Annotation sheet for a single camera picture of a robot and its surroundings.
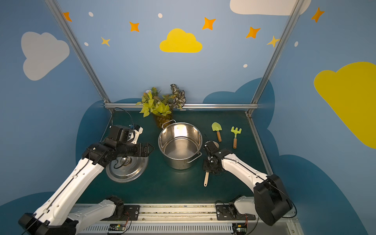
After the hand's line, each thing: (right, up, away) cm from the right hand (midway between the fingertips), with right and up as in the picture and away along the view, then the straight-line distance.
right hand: (208, 166), depth 85 cm
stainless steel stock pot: (-18, +12, +16) cm, 27 cm away
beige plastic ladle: (-1, -3, -2) cm, 4 cm away
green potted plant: (-30, +38, +10) cm, 49 cm away
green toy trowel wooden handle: (+9, +23, +26) cm, 36 cm away
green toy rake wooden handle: (+24, +20, +23) cm, 39 cm away
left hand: (-33, +15, -13) cm, 38 cm away
